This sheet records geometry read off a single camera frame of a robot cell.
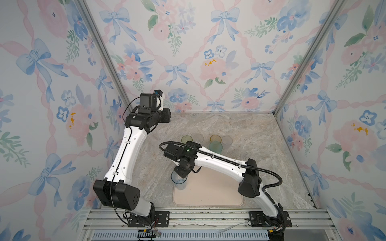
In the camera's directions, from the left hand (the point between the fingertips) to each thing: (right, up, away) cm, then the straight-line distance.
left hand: (169, 111), depth 76 cm
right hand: (+7, -30, +2) cm, 31 cm away
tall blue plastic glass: (+6, -34, -5) cm, 35 cm away
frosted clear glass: (+34, -17, +23) cm, 44 cm away
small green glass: (+7, -15, +22) cm, 28 cm away
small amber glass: (+27, -15, +23) cm, 38 cm away
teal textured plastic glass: (+27, -21, +22) cm, 40 cm away
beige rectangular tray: (+20, -42, +10) cm, 48 cm away
